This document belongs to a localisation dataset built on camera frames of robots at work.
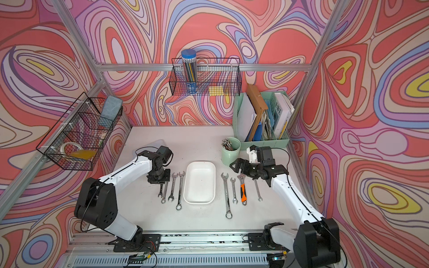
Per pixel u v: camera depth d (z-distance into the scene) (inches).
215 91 32.4
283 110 36.8
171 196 34.7
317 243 15.2
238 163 28.8
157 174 28.8
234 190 35.0
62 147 26.1
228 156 37.2
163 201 34.0
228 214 32.3
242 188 35.0
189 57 28.2
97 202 20.0
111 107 31.8
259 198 34.1
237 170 28.7
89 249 28.8
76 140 30.0
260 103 34.1
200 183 36.4
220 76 37.7
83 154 26.7
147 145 31.6
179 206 33.1
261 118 37.0
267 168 23.3
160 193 33.0
